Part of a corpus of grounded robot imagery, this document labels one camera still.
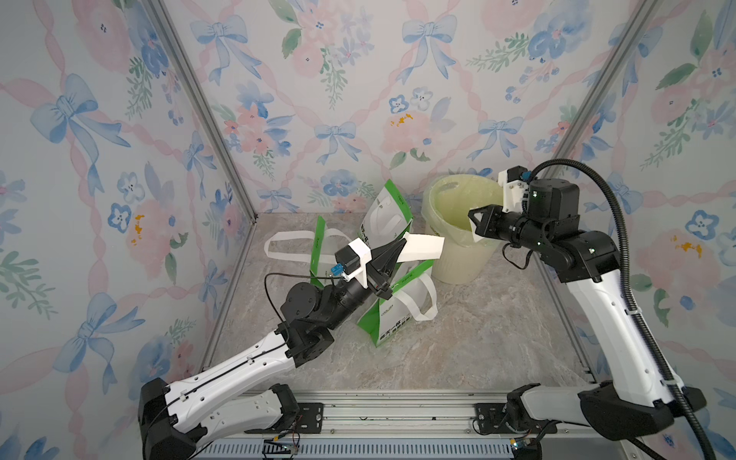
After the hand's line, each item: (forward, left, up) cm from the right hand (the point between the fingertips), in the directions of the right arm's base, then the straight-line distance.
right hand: (472, 211), depth 65 cm
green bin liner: (+23, -1, -17) cm, 29 cm away
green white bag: (+18, +18, -21) cm, 33 cm away
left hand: (-15, +17, +7) cm, 24 cm away
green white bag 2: (-13, +13, -17) cm, 25 cm away
